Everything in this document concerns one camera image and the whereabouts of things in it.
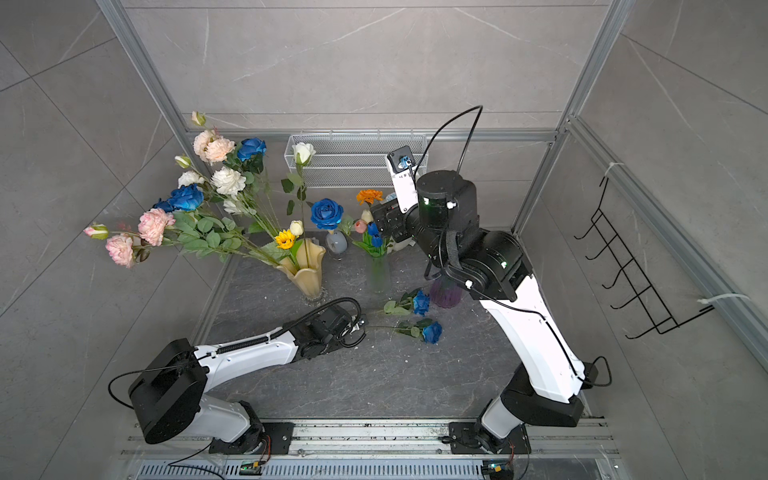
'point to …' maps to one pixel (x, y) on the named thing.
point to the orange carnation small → (369, 196)
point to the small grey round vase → (336, 242)
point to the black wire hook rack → (645, 292)
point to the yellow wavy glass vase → (305, 267)
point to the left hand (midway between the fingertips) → (335, 319)
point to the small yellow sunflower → (284, 239)
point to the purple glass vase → (445, 292)
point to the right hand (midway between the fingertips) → (402, 191)
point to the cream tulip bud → (296, 228)
